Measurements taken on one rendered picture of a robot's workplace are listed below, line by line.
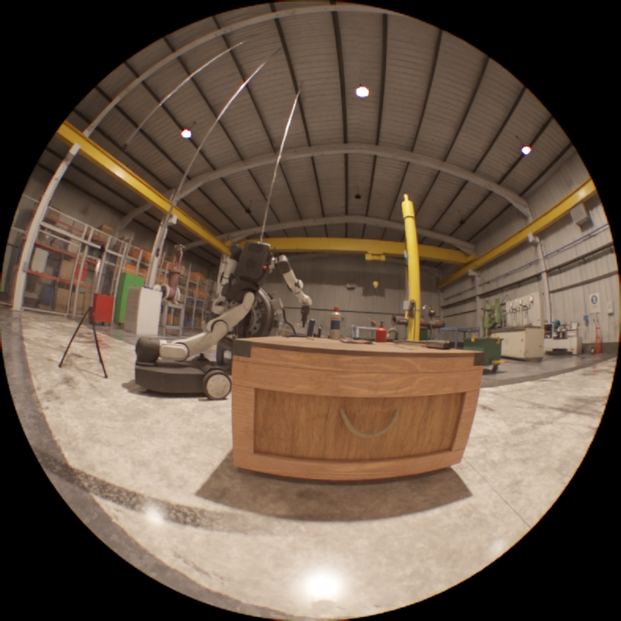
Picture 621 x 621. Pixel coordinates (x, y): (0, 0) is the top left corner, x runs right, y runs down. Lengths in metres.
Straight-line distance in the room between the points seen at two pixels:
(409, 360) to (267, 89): 8.52
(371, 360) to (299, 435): 0.30
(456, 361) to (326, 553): 0.63
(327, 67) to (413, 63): 2.73
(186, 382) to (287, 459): 0.92
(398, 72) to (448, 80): 1.65
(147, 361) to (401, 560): 1.54
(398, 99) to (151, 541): 9.40
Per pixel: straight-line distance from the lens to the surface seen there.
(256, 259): 1.66
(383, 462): 0.71
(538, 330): 6.27
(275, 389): 0.57
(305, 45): 8.06
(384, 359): 0.57
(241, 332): 2.14
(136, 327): 5.66
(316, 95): 8.71
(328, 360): 0.54
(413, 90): 8.78
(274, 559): 0.57
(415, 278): 4.93
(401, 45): 8.28
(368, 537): 0.63
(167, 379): 1.39
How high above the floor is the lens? 0.51
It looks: 6 degrees up
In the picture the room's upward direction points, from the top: 5 degrees clockwise
